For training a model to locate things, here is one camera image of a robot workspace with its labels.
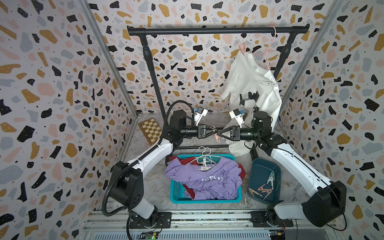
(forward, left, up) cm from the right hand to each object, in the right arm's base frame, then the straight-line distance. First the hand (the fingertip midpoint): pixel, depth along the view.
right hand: (220, 136), depth 68 cm
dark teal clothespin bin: (-8, -28, -33) cm, 44 cm away
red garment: (-3, +22, -19) cm, 29 cm away
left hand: (+2, +1, 0) cm, 3 cm away
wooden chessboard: (+27, +47, -29) cm, 61 cm away
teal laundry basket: (-16, +21, -28) cm, 38 cm away
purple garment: (-10, -1, -24) cm, 26 cm away
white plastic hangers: (0, +7, -20) cm, 21 cm away
